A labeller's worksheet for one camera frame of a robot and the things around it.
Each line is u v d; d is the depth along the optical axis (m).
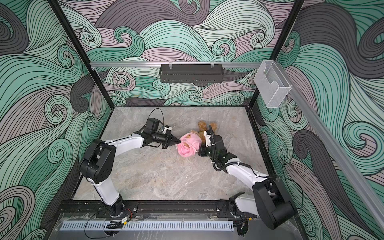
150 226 0.76
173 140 0.81
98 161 0.48
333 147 0.53
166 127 0.90
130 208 0.73
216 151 0.66
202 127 1.04
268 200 0.41
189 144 0.81
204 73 0.95
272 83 0.78
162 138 0.79
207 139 0.78
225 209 0.73
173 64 0.93
